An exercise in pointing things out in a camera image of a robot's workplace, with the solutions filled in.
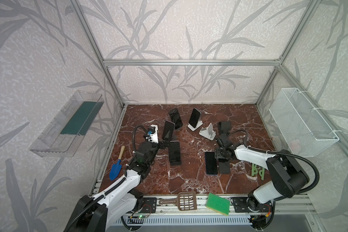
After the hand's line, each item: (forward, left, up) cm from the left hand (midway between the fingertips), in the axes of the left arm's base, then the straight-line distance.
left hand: (163, 130), depth 79 cm
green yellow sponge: (-33, -29, -18) cm, 47 cm away
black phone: (+7, -2, -10) cm, 13 cm away
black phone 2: (+17, -6, -10) cm, 21 cm away
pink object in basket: (-10, -69, +1) cm, 70 cm away
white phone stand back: (+16, -21, -15) cm, 30 cm away
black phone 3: (-11, -29, -20) cm, 37 cm away
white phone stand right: (+8, -28, -14) cm, 33 cm away
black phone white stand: (-12, -38, -24) cm, 46 cm away
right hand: (-3, -36, -20) cm, 41 cm away
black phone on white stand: (+15, -18, -19) cm, 30 cm away
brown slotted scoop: (-31, -13, -20) cm, 39 cm away
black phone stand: (+12, -39, -12) cm, 43 cm away
